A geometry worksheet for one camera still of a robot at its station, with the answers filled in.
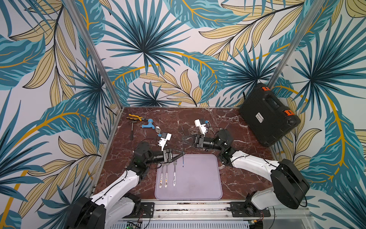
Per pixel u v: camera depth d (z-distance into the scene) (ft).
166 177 2.73
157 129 3.39
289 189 1.42
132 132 3.39
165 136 2.22
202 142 2.07
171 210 2.45
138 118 3.62
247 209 2.18
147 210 2.37
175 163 2.96
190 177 2.75
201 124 2.22
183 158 2.18
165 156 2.07
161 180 2.68
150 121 3.50
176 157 2.17
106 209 1.39
